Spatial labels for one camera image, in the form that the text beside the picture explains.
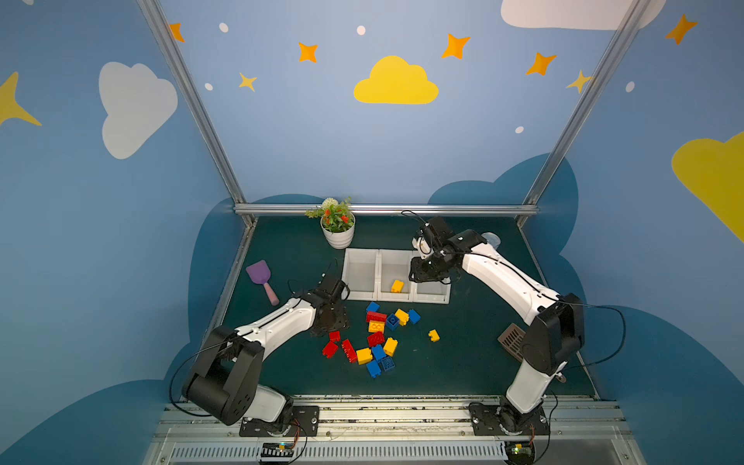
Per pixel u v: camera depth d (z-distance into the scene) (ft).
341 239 3.56
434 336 2.91
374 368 2.70
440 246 2.13
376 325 2.97
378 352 2.76
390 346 2.82
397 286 3.23
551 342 1.51
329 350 2.83
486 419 2.46
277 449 2.40
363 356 2.73
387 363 2.69
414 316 3.04
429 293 3.21
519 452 2.40
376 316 2.99
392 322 2.91
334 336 2.84
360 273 3.42
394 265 3.43
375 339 2.89
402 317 3.01
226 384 1.39
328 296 2.31
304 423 2.46
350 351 2.76
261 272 3.41
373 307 3.12
